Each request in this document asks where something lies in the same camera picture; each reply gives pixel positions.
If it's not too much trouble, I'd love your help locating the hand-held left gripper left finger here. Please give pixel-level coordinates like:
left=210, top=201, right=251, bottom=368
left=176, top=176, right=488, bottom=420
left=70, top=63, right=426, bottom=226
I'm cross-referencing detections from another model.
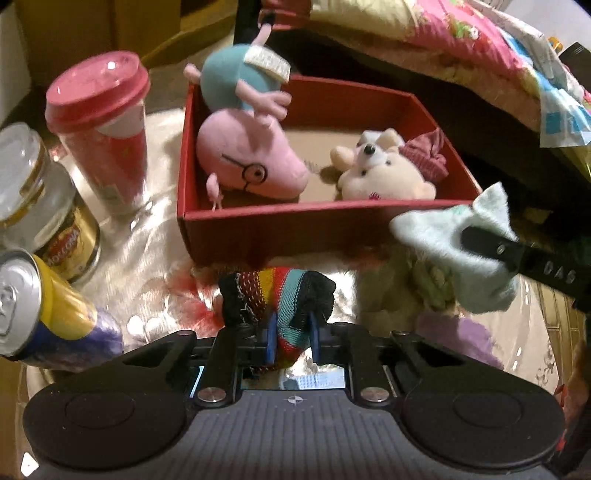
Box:
left=105, top=313, right=279, bottom=408

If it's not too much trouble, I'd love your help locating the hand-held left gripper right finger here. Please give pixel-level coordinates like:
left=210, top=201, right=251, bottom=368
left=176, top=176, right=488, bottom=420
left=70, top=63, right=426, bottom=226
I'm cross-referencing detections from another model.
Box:
left=308, top=311, right=469, bottom=408

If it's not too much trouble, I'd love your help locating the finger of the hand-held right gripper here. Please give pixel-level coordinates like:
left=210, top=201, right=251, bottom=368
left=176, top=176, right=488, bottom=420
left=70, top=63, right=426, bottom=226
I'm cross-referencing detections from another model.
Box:
left=461, top=225, right=591, bottom=315

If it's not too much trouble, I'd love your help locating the colourful striped sock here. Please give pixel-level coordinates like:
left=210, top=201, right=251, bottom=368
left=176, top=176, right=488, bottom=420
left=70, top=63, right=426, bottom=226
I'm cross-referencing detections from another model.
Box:
left=218, top=266, right=336, bottom=367

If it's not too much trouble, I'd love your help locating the light blue fuzzy sock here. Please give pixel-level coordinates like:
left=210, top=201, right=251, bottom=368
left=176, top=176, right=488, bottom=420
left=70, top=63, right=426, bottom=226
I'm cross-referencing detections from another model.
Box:
left=389, top=181, right=520, bottom=315

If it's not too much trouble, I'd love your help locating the red cardboard box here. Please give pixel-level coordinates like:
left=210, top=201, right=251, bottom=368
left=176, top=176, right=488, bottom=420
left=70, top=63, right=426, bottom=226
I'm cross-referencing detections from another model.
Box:
left=177, top=76, right=483, bottom=268

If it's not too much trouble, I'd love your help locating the pink knit sock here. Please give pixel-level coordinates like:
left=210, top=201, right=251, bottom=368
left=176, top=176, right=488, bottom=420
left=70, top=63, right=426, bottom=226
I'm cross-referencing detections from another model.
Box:
left=398, top=129, right=450, bottom=185

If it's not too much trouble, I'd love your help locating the cream plush bear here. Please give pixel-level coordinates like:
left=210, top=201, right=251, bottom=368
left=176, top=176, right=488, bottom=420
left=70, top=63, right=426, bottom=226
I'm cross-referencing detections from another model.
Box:
left=330, top=128, right=437, bottom=201

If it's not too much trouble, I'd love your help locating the pink pig plush toy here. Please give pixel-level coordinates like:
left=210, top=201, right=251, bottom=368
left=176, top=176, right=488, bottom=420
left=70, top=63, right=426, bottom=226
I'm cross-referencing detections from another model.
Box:
left=184, top=14, right=311, bottom=212

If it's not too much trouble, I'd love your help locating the purple cloth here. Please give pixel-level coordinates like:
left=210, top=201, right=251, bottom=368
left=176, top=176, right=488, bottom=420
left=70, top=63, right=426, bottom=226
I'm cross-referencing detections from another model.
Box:
left=416, top=311, right=504, bottom=370

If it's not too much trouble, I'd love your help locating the dark wooden headboard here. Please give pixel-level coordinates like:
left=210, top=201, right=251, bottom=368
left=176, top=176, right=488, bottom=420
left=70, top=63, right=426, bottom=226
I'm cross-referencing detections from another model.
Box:
left=560, top=41, right=591, bottom=70

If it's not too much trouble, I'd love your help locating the pink patchwork blanket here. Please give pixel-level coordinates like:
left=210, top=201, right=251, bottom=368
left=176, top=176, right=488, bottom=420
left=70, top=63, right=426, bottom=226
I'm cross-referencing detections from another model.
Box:
left=259, top=0, right=591, bottom=148

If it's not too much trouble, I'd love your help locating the blue and yellow drink can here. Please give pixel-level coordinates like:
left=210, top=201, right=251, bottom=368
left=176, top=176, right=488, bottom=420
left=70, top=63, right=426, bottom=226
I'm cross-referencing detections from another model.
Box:
left=0, top=248, right=125, bottom=372

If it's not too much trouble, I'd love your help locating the clear tumbler with red lid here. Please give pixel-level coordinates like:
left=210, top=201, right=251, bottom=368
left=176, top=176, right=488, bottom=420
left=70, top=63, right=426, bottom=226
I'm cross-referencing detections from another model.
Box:
left=45, top=51, right=155, bottom=220

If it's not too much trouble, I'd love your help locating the glass jar with clear lid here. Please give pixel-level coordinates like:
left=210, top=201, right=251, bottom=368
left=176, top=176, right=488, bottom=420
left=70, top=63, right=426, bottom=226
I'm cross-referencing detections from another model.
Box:
left=0, top=122, right=102, bottom=283

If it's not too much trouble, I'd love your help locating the wooden cabinet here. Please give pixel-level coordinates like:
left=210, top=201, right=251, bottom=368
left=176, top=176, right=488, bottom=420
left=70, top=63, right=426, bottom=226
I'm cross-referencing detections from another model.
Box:
left=16, top=0, right=238, bottom=70

